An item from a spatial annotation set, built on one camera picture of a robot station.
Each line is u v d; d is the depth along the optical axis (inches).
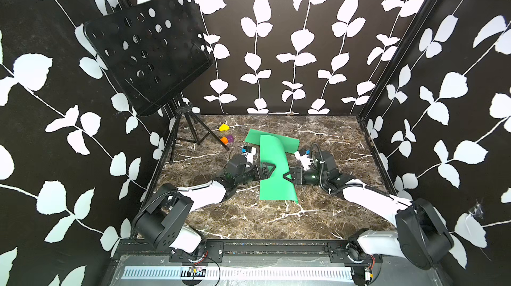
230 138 42.4
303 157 30.7
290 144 42.7
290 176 31.5
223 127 44.8
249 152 31.5
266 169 30.2
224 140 41.8
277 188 33.0
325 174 26.1
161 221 17.0
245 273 27.6
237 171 26.5
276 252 29.4
